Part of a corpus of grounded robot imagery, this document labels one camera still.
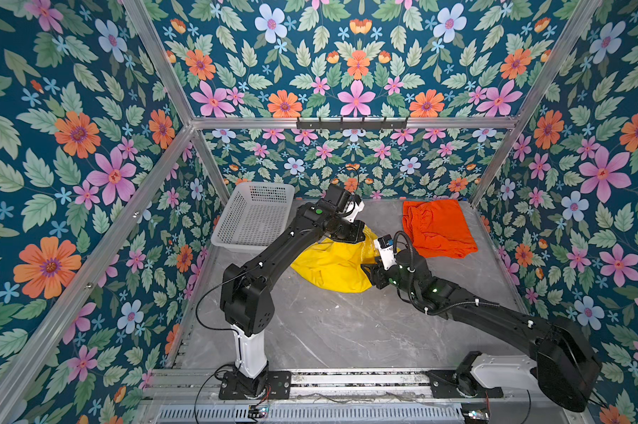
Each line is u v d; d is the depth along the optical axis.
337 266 0.94
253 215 1.14
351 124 0.92
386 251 0.69
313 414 0.77
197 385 0.75
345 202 0.68
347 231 0.72
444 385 0.72
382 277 0.71
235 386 0.69
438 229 1.08
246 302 0.47
